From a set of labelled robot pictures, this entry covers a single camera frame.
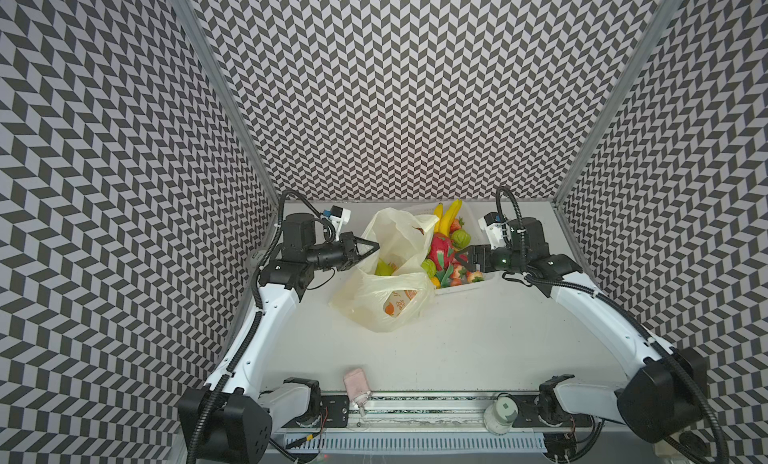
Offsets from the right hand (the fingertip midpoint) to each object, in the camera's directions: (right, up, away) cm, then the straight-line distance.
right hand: (466, 262), depth 79 cm
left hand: (-23, +5, -10) cm, 25 cm away
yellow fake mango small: (-7, -7, +11) cm, 15 cm away
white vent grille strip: (-14, -42, -10) cm, 45 cm away
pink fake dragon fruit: (-5, +2, +12) cm, 13 cm away
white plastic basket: (+7, +15, +23) cm, 28 cm away
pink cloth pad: (-28, -29, -9) cm, 41 cm away
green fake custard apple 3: (-9, -3, +9) cm, 13 cm away
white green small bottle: (+4, -32, -16) cm, 35 cm away
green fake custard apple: (+2, +5, +19) cm, 20 cm away
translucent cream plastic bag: (-19, -3, -20) cm, 28 cm away
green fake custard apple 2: (-23, -4, +14) cm, 28 cm away
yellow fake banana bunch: (-3, +12, +21) cm, 24 cm away
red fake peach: (0, -7, +14) cm, 15 cm away
